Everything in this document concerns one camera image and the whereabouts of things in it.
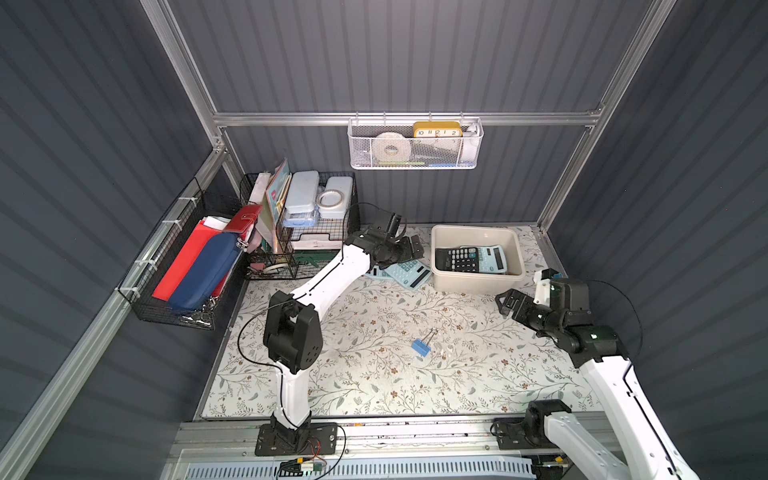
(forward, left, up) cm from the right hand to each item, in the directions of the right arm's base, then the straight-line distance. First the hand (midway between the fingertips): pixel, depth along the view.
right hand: (516, 311), depth 76 cm
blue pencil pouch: (+2, +74, +15) cm, 76 cm away
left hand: (+18, +25, +2) cm, 31 cm away
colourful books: (+33, +69, +7) cm, 77 cm away
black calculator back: (+24, +11, -9) cm, 28 cm away
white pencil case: (+36, +61, +7) cm, 71 cm away
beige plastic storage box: (+19, +9, -15) cm, 26 cm away
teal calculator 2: (+22, +26, -15) cm, 37 cm away
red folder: (+16, +70, +15) cm, 74 cm away
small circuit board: (-32, +55, -18) cm, 66 cm away
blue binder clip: (-2, +23, -18) cm, 29 cm away
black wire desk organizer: (+28, +59, +5) cm, 66 cm away
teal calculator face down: (+24, -1, -10) cm, 26 cm away
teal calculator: (+24, +37, -16) cm, 47 cm away
